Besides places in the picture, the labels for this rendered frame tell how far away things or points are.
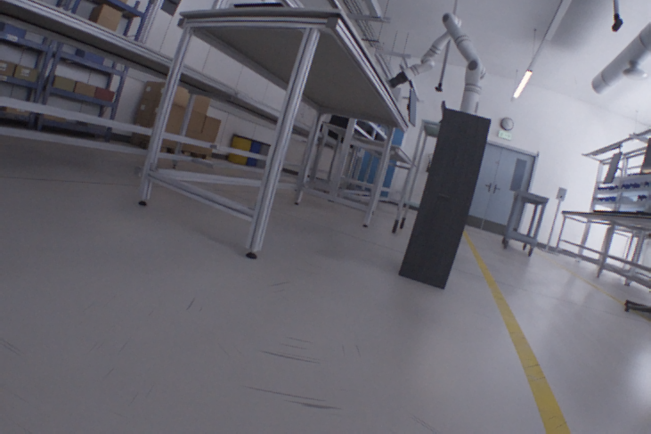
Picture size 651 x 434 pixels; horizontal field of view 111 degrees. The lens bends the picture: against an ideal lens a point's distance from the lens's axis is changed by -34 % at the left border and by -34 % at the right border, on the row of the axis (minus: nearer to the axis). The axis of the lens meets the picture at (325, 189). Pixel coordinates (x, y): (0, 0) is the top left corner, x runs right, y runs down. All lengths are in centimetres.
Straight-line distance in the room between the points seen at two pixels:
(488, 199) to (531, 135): 188
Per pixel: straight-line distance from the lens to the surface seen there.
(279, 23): 143
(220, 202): 137
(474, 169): 163
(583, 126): 910
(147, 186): 173
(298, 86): 126
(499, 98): 864
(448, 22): 210
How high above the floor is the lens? 41
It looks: 4 degrees down
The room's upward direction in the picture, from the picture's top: 15 degrees clockwise
